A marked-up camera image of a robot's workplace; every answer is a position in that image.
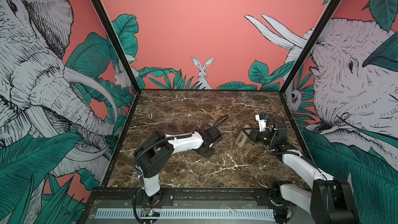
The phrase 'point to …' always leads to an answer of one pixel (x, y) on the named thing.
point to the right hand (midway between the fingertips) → (243, 128)
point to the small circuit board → (150, 212)
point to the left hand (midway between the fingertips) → (207, 151)
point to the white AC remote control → (243, 137)
